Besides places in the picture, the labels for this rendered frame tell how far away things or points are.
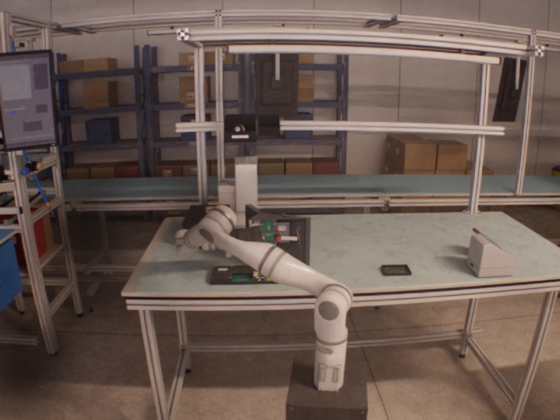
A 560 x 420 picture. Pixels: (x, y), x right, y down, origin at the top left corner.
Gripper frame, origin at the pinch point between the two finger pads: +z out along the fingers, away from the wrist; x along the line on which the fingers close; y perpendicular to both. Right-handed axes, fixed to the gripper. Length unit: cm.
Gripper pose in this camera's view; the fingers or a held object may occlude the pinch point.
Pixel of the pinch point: (279, 236)
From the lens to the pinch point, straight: 160.9
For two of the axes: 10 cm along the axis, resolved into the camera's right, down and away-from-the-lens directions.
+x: 0.7, 9.5, 3.0
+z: 9.9, -1.0, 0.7
